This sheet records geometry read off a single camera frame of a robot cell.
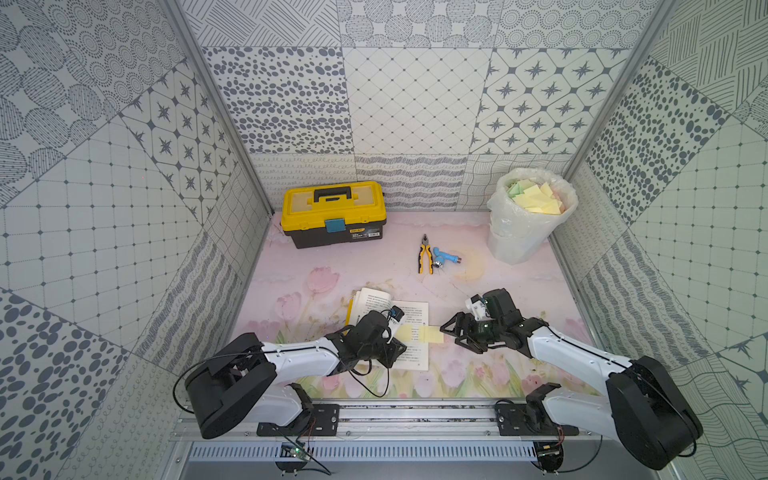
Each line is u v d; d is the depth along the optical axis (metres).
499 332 0.67
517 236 0.90
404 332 0.78
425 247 1.08
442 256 1.05
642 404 0.41
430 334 0.88
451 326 0.79
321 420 0.74
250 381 0.43
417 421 0.75
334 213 0.99
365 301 0.90
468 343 0.77
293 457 0.70
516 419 0.73
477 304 0.82
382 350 0.73
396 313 0.77
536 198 0.88
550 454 0.73
